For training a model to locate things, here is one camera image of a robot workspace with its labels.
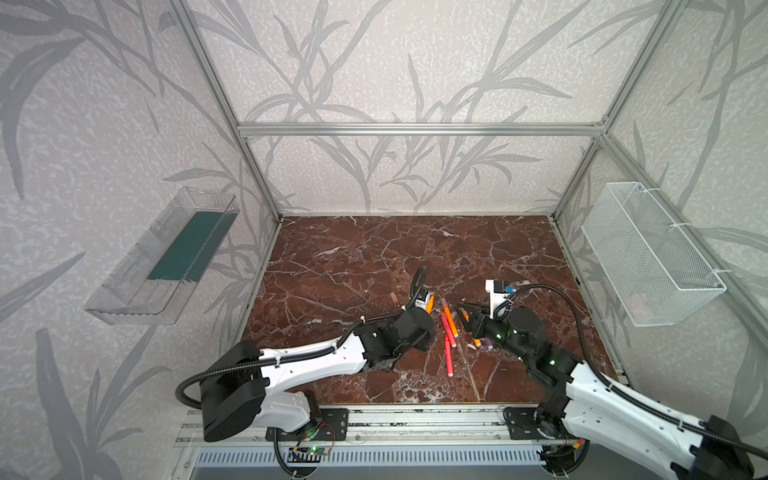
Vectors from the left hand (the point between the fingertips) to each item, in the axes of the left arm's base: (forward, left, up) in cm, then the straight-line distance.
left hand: (432, 316), depth 80 cm
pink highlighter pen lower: (-7, -6, -12) cm, 15 cm away
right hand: (+3, -7, +6) cm, 10 cm away
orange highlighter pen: (+3, -7, -10) cm, 13 cm away
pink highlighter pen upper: (+1, -6, -11) cm, 13 cm away
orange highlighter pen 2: (-3, -14, -11) cm, 18 cm away
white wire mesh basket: (+1, -47, +21) cm, 51 cm away
